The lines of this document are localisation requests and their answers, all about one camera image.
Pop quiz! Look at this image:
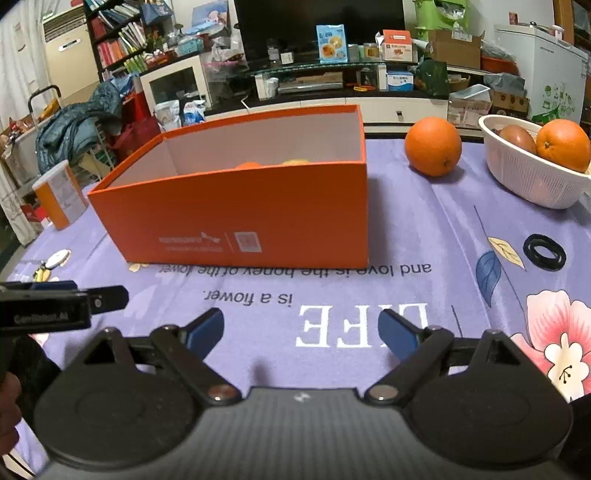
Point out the small orange kumquat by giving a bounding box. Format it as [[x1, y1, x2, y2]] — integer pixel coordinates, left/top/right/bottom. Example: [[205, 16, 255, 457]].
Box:
[[235, 162, 261, 170]]

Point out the large orange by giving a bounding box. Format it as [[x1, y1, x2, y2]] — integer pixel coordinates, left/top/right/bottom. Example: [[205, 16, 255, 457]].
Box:
[[405, 117, 462, 178]]

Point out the person's left hand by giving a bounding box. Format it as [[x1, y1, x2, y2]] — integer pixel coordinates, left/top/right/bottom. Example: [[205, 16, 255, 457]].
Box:
[[0, 373, 22, 456]]

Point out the orange white canister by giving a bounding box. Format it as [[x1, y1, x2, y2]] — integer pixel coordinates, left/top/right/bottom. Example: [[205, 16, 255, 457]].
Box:
[[32, 160, 88, 230]]

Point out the purple floral tablecloth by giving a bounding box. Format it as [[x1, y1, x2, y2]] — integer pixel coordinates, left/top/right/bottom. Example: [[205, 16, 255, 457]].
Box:
[[8, 138, 591, 467]]

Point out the blue jacket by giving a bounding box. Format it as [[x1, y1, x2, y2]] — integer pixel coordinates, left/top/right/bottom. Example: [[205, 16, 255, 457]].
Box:
[[35, 81, 122, 174]]

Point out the orange cardboard box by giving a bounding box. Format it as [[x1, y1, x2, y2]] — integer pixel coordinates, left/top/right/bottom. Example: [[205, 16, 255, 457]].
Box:
[[88, 105, 369, 269]]

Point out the white plastic basket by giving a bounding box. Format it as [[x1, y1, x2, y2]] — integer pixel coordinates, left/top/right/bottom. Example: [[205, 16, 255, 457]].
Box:
[[479, 115, 590, 210]]

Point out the white air conditioner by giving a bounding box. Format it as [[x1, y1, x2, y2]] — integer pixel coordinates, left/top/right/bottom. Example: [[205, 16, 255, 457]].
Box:
[[42, 4, 99, 105]]

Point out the brown fruit in basket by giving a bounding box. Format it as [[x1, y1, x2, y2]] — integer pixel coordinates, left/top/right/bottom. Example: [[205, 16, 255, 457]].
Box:
[[499, 125, 537, 155]]

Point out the white cabinet glass door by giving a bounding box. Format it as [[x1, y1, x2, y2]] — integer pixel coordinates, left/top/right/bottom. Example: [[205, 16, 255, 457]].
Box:
[[139, 54, 212, 113]]

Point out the orange in basket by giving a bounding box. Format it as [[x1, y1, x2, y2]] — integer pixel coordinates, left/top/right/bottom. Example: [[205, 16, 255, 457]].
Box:
[[536, 119, 591, 173]]

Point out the bookshelf with books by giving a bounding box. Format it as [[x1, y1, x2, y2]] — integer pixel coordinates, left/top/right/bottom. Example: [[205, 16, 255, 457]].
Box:
[[83, 0, 172, 81]]

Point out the brown cardboard box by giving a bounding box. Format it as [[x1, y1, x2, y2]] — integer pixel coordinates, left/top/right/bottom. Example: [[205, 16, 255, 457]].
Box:
[[428, 30, 482, 69]]

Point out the white chest freezer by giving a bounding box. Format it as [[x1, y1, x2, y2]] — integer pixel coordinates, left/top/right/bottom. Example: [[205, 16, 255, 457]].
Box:
[[495, 25, 589, 123]]

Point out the orange white carton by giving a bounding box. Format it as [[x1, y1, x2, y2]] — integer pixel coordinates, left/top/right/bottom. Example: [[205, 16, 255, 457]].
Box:
[[382, 30, 413, 63]]

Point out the blue snack box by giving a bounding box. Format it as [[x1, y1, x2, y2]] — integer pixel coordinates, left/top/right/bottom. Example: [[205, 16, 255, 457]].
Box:
[[315, 24, 348, 64]]

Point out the black television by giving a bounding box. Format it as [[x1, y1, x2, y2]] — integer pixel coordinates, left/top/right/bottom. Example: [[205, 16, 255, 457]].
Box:
[[235, 0, 406, 63]]

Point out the black rubber ring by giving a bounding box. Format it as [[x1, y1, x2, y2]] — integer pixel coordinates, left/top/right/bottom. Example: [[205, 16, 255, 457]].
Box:
[[522, 233, 568, 272]]

